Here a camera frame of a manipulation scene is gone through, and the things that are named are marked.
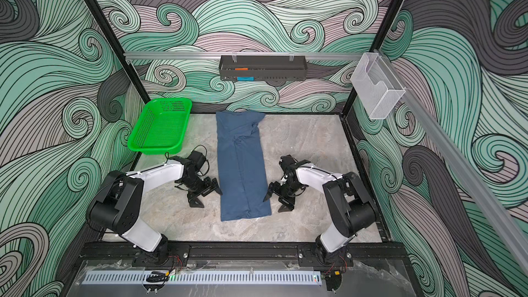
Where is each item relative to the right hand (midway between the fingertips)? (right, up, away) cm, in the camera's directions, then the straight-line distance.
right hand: (272, 205), depth 84 cm
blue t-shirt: (-14, +10, +11) cm, 20 cm away
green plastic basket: (-62, +33, +30) cm, 77 cm away
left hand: (-25, +3, +2) cm, 25 cm away
